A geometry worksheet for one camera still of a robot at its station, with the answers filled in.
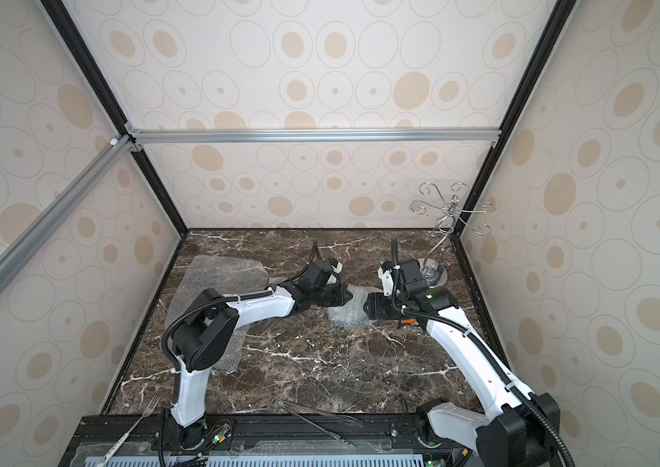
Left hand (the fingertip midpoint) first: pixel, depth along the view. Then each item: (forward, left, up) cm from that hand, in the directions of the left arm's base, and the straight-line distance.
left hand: (362, 296), depth 89 cm
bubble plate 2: (-3, +3, -6) cm, 7 cm away
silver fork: (-29, +58, -10) cm, 65 cm away
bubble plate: (+11, +30, -9) cm, 33 cm away
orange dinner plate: (-17, -8, +16) cm, 25 cm away
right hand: (-7, -5, +7) cm, 11 cm away
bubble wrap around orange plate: (+14, +48, -10) cm, 51 cm away
